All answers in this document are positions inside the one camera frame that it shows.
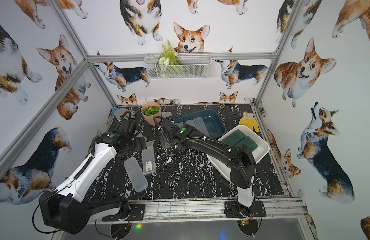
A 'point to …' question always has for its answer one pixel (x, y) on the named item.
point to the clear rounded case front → (135, 174)
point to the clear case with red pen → (190, 122)
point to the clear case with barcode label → (148, 161)
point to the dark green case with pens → (234, 138)
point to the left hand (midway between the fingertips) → (139, 143)
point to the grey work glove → (118, 112)
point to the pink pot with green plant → (150, 110)
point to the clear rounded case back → (166, 114)
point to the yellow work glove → (248, 120)
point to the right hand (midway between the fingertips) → (167, 140)
